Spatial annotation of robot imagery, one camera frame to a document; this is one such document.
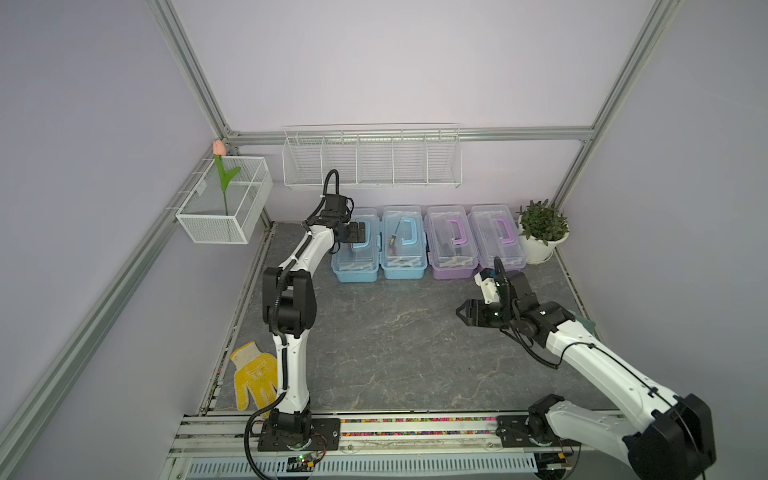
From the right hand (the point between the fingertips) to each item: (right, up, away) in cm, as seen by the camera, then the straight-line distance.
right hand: (465, 310), depth 81 cm
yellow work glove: (-59, -18, +3) cm, 61 cm away
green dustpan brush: (+43, -8, +15) cm, 46 cm away
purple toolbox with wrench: (+16, +22, +24) cm, 37 cm away
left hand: (-33, +23, +19) cm, 45 cm away
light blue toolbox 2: (-16, +17, +18) cm, 30 cm away
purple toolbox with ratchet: (-1, +19, +19) cm, 27 cm away
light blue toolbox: (-31, +12, +18) cm, 38 cm away
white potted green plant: (+29, +24, +16) cm, 41 cm away
